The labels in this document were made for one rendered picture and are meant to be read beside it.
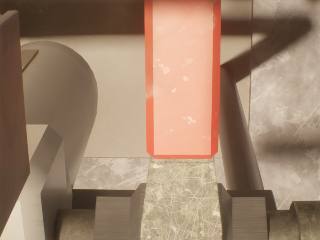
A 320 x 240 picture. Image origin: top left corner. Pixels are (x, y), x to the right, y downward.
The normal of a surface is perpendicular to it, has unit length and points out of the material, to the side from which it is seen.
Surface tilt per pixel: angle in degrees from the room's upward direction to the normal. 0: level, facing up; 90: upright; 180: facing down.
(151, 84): 45
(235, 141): 90
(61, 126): 90
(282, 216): 79
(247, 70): 0
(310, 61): 0
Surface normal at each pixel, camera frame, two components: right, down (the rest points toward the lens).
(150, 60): -0.73, 0.25
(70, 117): 0.88, -0.43
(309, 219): -0.02, -0.68
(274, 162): -0.03, 0.35
